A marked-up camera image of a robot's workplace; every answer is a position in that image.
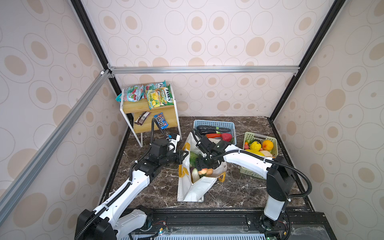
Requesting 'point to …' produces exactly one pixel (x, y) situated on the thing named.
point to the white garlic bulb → (266, 153)
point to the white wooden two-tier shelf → (138, 116)
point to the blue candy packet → (161, 120)
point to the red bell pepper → (226, 137)
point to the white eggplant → (195, 175)
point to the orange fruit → (267, 145)
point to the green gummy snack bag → (133, 93)
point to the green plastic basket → (256, 137)
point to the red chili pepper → (213, 135)
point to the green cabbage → (192, 159)
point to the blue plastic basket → (229, 124)
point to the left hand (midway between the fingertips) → (192, 152)
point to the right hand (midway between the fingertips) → (201, 166)
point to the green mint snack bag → (165, 96)
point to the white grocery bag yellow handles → (196, 191)
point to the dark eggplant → (208, 130)
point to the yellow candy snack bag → (153, 98)
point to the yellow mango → (255, 152)
